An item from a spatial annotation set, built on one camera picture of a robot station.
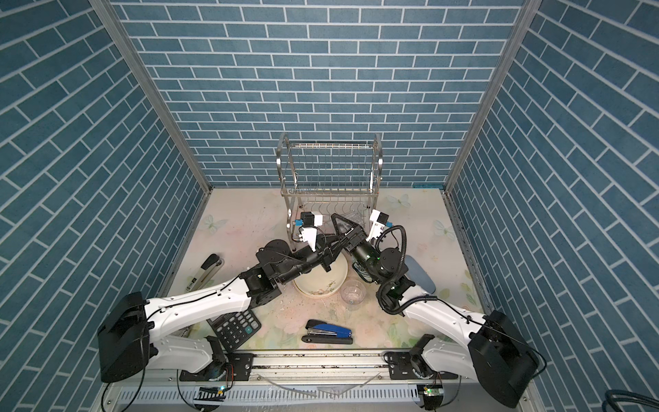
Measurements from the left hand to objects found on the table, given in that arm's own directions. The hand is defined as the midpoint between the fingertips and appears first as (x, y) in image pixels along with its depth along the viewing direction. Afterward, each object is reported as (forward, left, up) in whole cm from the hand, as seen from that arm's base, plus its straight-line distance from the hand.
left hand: (349, 239), depth 65 cm
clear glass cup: (-2, -3, -31) cm, 32 cm away
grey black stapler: (+7, +50, -31) cm, 59 cm away
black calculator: (-13, +36, -30) cm, 48 cm away
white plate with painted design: (+1, +9, -27) cm, 29 cm away
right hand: (+5, +4, +2) cm, 7 cm away
